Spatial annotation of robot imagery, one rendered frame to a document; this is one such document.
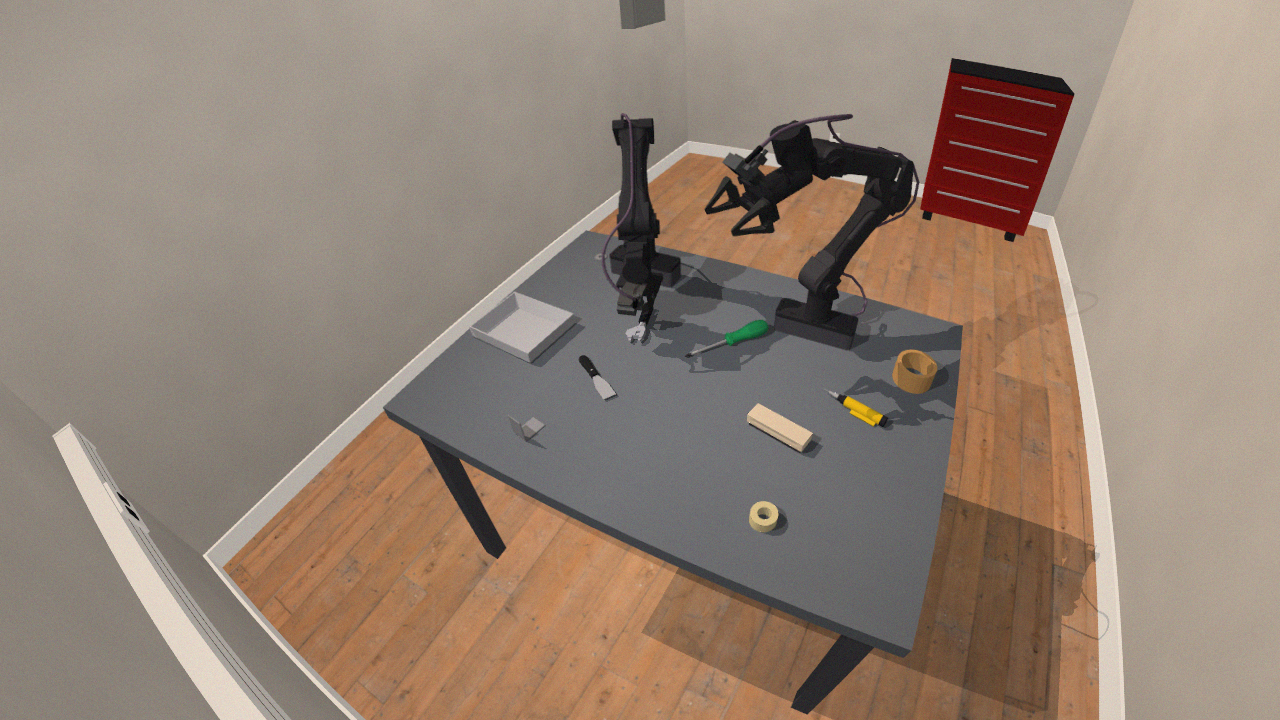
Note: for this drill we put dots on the black-handled putty knife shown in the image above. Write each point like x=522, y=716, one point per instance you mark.
x=602, y=386

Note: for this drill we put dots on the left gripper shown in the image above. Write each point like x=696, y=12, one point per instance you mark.
x=758, y=190

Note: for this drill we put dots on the tan cylindrical ring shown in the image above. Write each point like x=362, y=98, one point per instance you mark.
x=763, y=525

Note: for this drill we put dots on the green-handled screwdriver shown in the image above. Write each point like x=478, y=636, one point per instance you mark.
x=752, y=330

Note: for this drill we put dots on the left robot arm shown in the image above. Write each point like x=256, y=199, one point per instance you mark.
x=821, y=274

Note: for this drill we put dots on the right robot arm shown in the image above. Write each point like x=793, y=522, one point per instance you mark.
x=636, y=228

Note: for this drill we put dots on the tan rectangular block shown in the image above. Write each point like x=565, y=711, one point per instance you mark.
x=779, y=428

